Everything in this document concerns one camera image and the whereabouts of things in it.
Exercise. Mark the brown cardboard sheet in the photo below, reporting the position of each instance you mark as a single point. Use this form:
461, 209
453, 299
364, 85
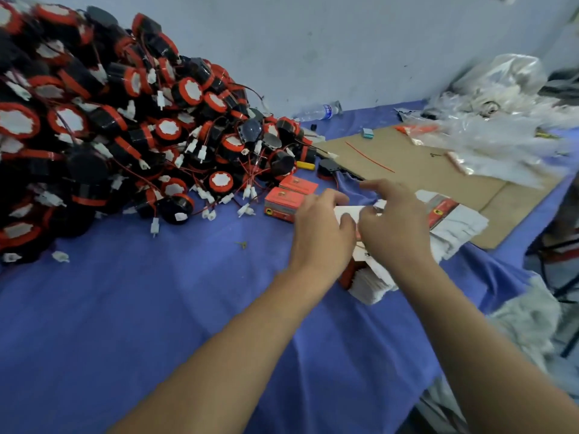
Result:
425, 167

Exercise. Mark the person's left forearm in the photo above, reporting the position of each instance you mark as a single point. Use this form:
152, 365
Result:
226, 366

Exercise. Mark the person's right forearm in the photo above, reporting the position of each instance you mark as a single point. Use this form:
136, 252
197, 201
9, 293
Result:
498, 357

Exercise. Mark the clear plastic water bottle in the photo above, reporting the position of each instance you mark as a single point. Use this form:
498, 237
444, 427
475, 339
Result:
318, 111

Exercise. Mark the small yellow part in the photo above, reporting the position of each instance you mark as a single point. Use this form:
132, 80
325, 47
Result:
306, 165

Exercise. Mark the person's left hand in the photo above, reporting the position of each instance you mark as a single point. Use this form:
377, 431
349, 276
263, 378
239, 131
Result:
321, 239

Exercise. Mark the pile of clear plastic bags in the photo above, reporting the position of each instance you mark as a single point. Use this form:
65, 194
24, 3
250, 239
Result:
498, 113

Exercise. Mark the blue table cloth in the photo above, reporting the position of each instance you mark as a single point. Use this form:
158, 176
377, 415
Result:
118, 339

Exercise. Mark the small teal box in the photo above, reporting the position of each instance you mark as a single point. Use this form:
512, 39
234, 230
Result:
367, 133

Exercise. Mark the person's right hand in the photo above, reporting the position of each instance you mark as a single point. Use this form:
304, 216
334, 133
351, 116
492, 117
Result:
398, 230

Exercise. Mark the red black folding stand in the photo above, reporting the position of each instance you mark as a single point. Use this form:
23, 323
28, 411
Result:
556, 253

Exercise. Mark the pile of black red buzzers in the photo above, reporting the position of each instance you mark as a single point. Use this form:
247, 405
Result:
108, 131

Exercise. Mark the stack of box blanks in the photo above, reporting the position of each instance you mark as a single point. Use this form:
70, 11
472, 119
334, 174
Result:
371, 280

